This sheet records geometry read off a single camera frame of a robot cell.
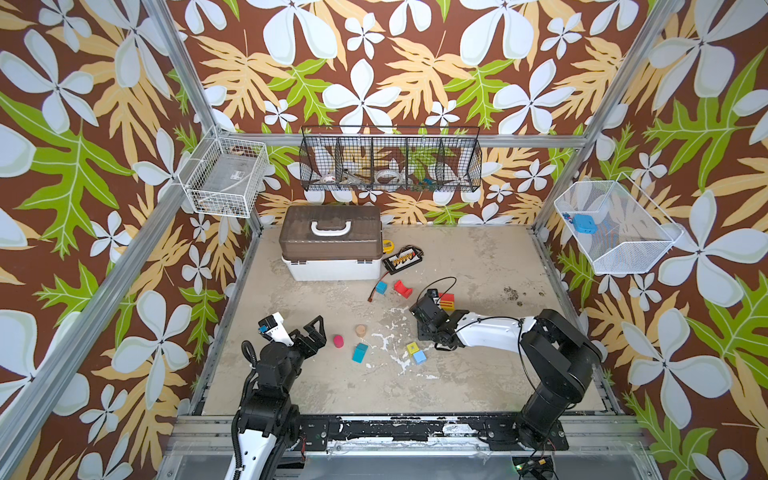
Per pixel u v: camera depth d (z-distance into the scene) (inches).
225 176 33.9
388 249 43.7
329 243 34.8
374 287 40.0
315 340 28.2
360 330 35.7
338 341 35.1
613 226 33.0
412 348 33.9
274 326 27.0
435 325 28.1
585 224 33.9
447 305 37.7
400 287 39.9
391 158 38.7
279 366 22.9
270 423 21.9
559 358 18.3
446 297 32.5
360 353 34.6
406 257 42.7
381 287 39.9
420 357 33.1
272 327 26.7
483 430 29.5
